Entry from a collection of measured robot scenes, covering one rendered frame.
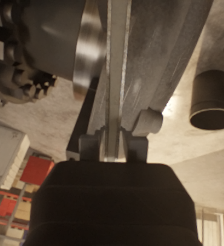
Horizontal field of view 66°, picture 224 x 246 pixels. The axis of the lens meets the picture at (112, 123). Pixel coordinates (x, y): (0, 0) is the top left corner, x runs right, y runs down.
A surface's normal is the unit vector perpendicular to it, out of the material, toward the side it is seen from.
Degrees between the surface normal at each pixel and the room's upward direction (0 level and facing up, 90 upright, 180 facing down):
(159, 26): 44
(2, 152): 90
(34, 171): 90
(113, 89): 49
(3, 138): 90
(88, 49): 29
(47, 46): 16
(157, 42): 39
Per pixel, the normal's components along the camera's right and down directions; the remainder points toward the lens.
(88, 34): -0.07, 0.46
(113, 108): 0.00, 0.25
